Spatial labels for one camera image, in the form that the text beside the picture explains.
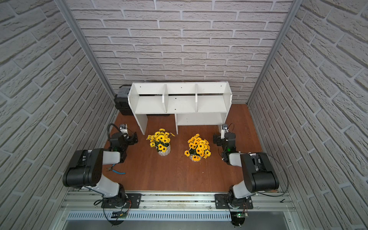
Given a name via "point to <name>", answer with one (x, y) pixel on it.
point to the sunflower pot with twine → (198, 148)
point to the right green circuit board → (242, 215)
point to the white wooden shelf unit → (192, 103)
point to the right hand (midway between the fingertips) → (224, 132)
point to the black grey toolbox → (121, 101)
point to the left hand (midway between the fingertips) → (129, 130)
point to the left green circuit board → (119, 214)
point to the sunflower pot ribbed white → (161, 140)
